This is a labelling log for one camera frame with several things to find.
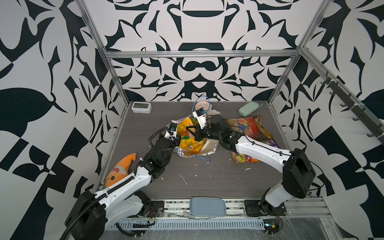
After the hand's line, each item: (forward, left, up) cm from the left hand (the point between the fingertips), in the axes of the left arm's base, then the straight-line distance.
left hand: (173, 124), depth 75 cm
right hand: (-1, -7, -2) cm, 7 cm away
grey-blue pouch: (-33, -16, -23) cm, 43 cm away
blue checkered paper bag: (-2, -20, -22) cm, 29 cm away
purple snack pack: (+1, -60, -24) cm, 65 cm away
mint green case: (+30, -53, -24) cm, 65 cm away
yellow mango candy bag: (-6, -7, -6) cm, 11 cm away
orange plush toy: (-15, +29, -18) cm, 37 cm away
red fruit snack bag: (+11, -47, -20) cm, 52 cm away
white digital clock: (+32, +27, -22) cm, 47 cm away
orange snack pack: (-9, -36, -23) cm, 44 cm away
